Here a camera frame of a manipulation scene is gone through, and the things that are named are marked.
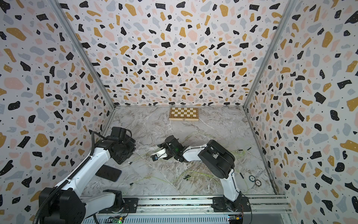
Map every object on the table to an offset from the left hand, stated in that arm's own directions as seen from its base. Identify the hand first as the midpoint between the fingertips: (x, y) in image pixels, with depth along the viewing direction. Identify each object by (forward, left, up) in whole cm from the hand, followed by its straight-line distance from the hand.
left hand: (138, 147), depth 83 cm
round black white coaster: (-15, -68, -12) cm, 71 cm away
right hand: (+5, -12, -7) cm, 15 cm away
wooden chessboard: (+35, -27, -9) cm, 45 cm away
